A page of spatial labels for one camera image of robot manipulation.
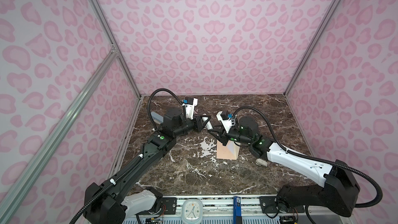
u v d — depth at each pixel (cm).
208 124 70
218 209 73
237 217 69
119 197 40
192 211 69
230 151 91
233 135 64
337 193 39
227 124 64
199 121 62
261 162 84
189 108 64
